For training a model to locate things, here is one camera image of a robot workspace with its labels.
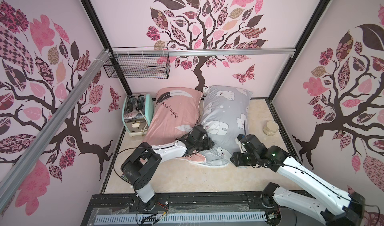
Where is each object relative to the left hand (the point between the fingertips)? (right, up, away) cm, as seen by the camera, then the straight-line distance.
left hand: (211, 146), depth 87 cm
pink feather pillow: (-22, +21, +6) cm, 31 cm away
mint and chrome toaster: (-45, +20, +1) cm, 49 cm away
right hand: (+10, -3, -12) cm, 16 cm away
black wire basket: (-47, +53, +7) cm, 71 cm away
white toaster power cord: (-40, +15, +2) cm, 43 cm away
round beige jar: (+41, +10, +9) cm, 43 cm away
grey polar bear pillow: (+9, +19, +3) cm, 21 cm away
